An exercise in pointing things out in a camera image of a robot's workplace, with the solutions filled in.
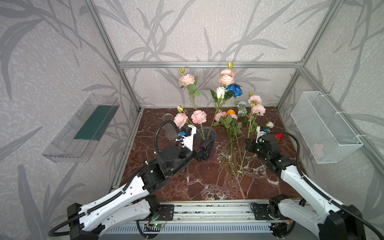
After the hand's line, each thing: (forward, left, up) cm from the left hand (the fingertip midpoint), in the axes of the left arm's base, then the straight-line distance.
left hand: (209, 134), depth 61 cm
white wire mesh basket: (+1, -51, -2) cm, 51 cm away
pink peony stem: (+12, +5, -4) cm, 14 cm away
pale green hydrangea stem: (+42, -28, -31) cm, 59 cm away
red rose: (+21, -50, -33) cm, 63 cm away
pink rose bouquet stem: (+32, -17, -31) cm, 48 cm away
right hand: (+12, -21, -19) cm, 31 cm away
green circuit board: (-29, +24, -36) cm, 52 cm away
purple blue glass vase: (+9, +2, -22) cm, 24 cm away
